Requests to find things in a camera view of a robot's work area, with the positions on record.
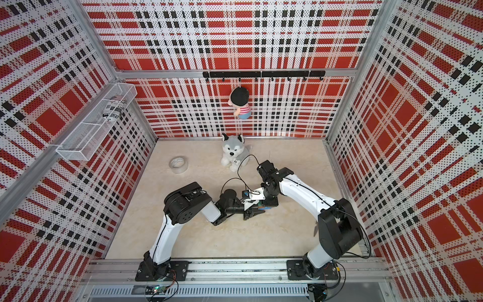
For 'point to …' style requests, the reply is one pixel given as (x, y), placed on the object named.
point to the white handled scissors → (316, 228)
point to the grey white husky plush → (235, 152)
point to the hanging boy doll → (239, 99)
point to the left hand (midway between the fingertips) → (264, 206)
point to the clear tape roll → (178, 164)
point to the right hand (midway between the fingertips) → (269, 197)
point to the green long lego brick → (260, 204)
